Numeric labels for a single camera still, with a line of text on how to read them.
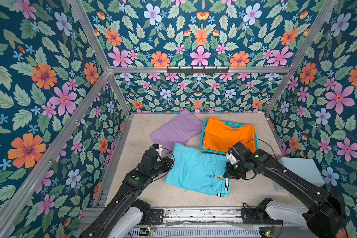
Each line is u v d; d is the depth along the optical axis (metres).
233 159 0.70
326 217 0.37
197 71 0.93
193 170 0.80
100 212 0.45
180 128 1.08
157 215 0.74
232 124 1.01
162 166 0.67
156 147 0.71
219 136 0.97
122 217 0.57
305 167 0.88
